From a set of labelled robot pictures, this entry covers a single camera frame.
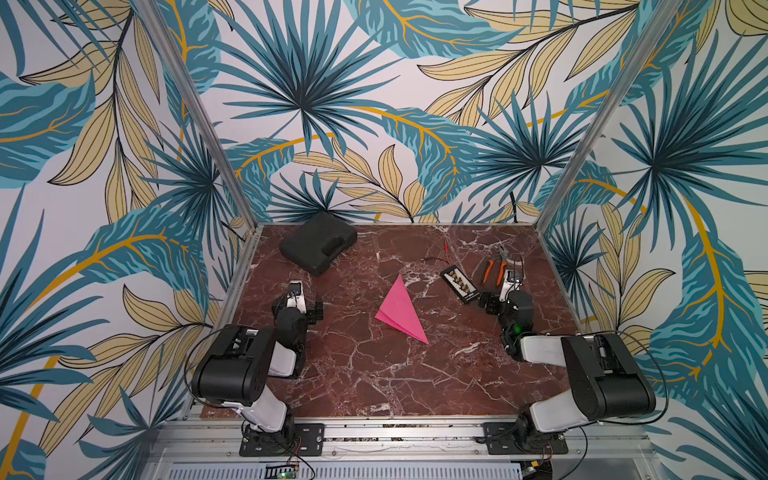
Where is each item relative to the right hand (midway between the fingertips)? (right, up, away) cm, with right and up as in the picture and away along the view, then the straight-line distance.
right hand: (502, 287), depth 93 cm
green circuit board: (-60, -43, -22) cm, 77 cm away
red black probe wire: (-13, +12, +20) cm, 27 cm away
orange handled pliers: (+5, +4, +14) cm, 15 cm away
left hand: (-63, -2, -1) cm, 63 cm away
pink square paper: (-33, -8, +3) cm, 34 cm away
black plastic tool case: (-60, +15, +13) cm, 63 cm away
